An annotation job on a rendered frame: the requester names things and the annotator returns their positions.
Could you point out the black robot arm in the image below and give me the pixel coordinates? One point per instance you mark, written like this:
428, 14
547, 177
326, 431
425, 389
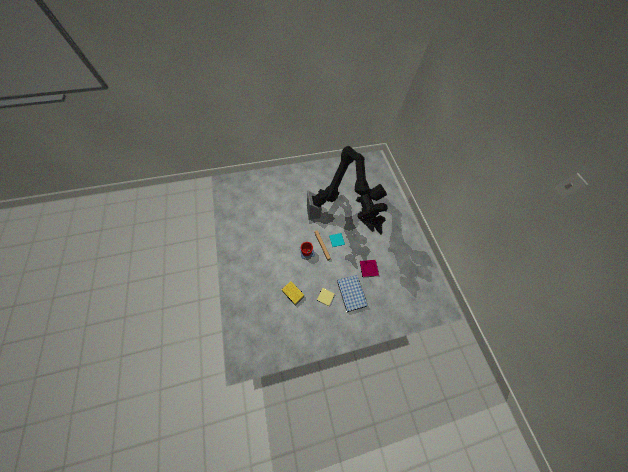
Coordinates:
361, 186

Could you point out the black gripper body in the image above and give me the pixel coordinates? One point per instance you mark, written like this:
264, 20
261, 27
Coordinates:
368, 212

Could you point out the flat magenta pad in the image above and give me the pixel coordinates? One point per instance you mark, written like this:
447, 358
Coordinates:
369, 268

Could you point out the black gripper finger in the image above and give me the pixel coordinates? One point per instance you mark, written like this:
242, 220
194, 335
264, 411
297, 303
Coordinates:
378, 226
368, 222

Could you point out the yellow sponge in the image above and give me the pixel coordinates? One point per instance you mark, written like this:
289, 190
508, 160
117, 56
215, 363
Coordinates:
293, 292

